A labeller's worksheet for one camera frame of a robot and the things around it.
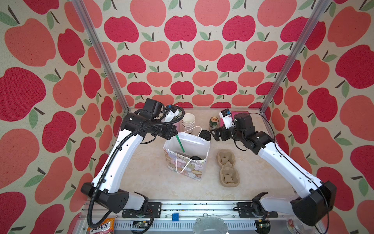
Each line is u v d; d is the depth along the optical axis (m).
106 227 0.67
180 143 0.75
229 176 0.82
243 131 0.57
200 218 0.72
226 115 0.66
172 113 0.61
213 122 0.98
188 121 0.96
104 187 0.38
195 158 0.80
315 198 0.38
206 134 0.98
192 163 0.68
